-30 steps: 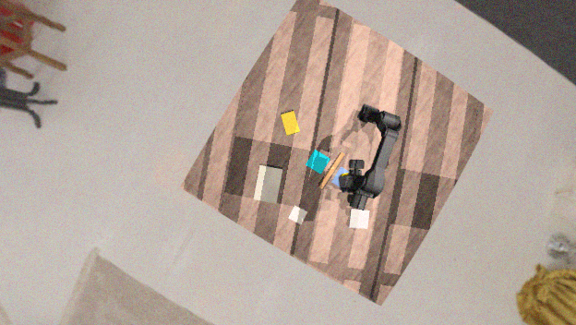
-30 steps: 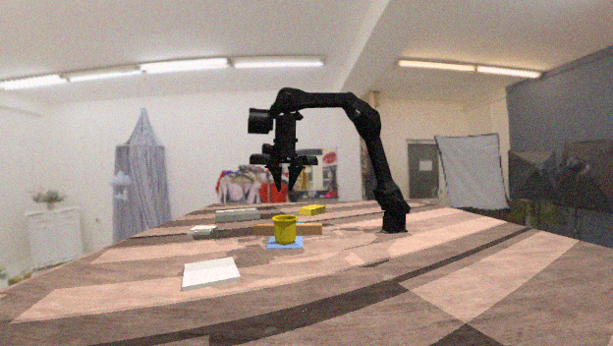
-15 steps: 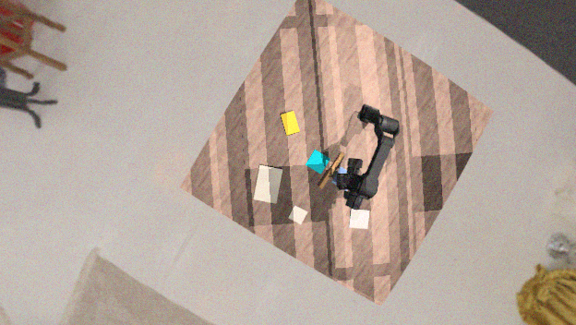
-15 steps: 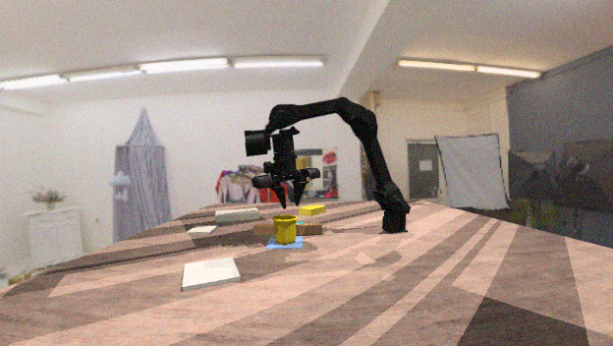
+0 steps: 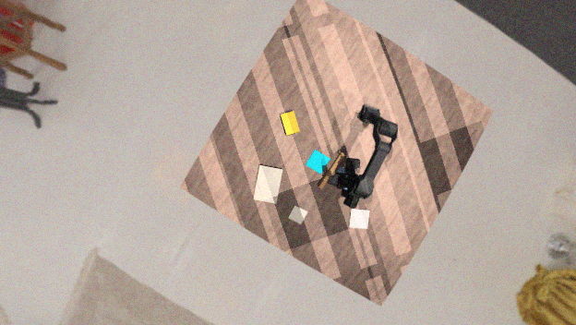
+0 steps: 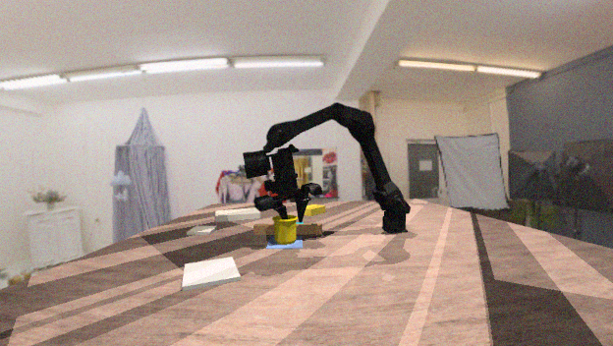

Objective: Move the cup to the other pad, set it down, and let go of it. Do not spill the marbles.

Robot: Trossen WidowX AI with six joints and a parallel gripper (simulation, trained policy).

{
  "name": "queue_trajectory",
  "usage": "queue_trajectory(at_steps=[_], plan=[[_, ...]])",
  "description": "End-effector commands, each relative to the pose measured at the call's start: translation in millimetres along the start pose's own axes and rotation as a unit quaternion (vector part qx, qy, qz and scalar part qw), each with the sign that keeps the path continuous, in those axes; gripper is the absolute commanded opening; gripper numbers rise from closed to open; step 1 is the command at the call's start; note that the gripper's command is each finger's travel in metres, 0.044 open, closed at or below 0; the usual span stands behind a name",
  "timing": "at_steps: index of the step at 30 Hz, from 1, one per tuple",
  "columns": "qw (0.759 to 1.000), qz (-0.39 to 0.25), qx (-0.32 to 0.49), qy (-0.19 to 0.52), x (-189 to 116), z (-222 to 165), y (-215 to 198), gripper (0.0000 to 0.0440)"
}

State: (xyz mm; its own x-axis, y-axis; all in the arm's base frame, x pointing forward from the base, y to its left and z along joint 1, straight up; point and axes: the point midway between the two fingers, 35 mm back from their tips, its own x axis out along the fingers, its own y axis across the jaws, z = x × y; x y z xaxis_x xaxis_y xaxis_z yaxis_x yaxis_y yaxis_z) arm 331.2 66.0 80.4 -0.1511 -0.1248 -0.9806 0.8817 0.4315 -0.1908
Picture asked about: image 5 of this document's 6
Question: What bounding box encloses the yellow block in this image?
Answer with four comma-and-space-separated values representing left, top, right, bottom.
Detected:
281, 111, 300, 136

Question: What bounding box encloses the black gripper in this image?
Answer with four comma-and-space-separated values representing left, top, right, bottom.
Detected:
341, 158, 360, 198

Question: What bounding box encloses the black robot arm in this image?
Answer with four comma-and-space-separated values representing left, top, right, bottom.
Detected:
335, 104, 398, 209

